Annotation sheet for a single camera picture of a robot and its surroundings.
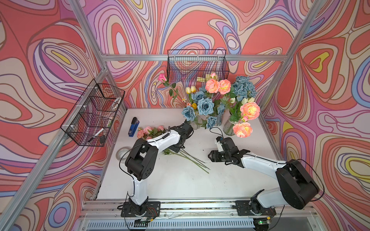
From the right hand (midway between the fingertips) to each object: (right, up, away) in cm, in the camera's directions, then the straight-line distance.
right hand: (213, 159), depth 89 cm
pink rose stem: (-18, +3, +4) cm, 19 cm away
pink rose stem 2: (-48, +15, +7) cm, 51 cm away
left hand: (-21, +8, +5) cm, 23 cm away
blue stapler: (-57, +21, +19) cm, 63 cm away
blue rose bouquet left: (-8, +30, -18) cm, 35 cm away
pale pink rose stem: (-42, +18, +6) cm, 46 cm away
